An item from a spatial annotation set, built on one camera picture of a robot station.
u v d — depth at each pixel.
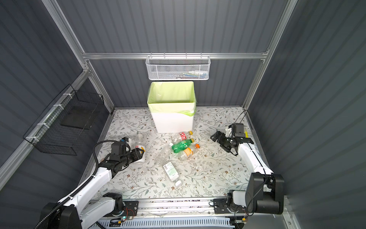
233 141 0.63
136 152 0.75
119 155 0.65
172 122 0.94
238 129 0.68
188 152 0.89
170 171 0.83
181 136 0.97
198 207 0.75
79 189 0.46
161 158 0.94
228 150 0.74
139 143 0.91
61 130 0.71
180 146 0.94
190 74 0.93
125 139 0.78
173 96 1.01
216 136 0.79
